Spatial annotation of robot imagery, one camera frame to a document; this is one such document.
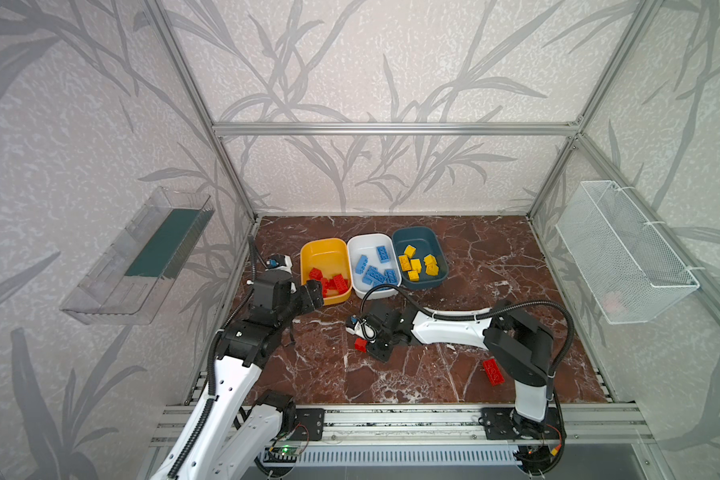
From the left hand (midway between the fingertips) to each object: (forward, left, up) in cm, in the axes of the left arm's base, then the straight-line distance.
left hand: (313, 278), depth 74 cm
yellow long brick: (+20, -25, -22) cm, 40 cm away
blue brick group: (+23, -18, -21) cm, 36 cm away
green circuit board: (-35, +7, -24) cm, 43 cm away
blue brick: (+18, -10, -21) cm, 30 cm away
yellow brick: (+18, -29, -21) cm, 40 cm away
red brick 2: (+10, -4, -20) cm, 23 cm away
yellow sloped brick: (+25, -27, -22) cm, 44 cm away
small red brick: (+14, +5, -21) cm, 25 cm away
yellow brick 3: (+16, -35, -22) cm, 44 cm away
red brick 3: (+10, 0, -20) cm, 23 cm away
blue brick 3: (+13, -21, -21) cm, 32 cm away
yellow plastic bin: (+22, +2, -24) cm, 33 cm away
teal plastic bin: (+23, -32, -22) cm, 45 cm away
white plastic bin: (+21, -14, -23) cm, 34 cm away
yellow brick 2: (+14, -28, -20) cm, 37 cm away
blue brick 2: (+13, -15, -20) cm, 28 cm away
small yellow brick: (+20, -35, -22) cm, 46 cm away
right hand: (-7, -14, -22) cm, 27 cm away
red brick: (+9, +2, -23) cm, 25 cm away
